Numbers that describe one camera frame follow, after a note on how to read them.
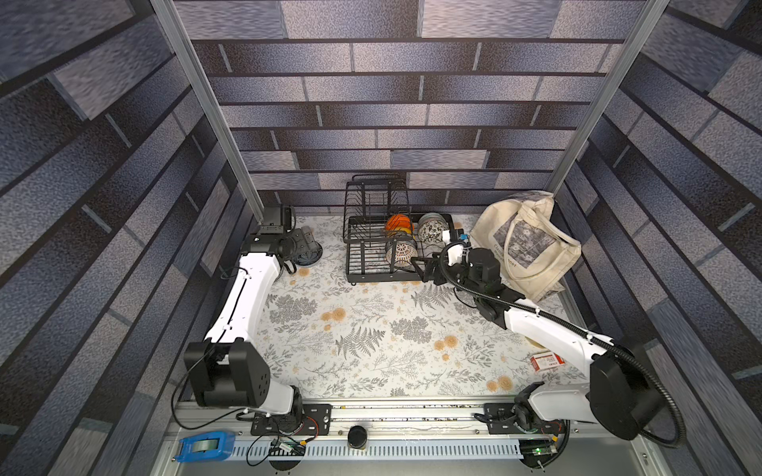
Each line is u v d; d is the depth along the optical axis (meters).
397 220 1.07
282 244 0.57
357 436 0.63
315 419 0.74
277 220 0.62
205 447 0.67
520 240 0.98
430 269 0.70
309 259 1.05
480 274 0.62
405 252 1.03
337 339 0.88
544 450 0.70
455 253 0.71
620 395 0.41
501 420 0.73
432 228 1.10
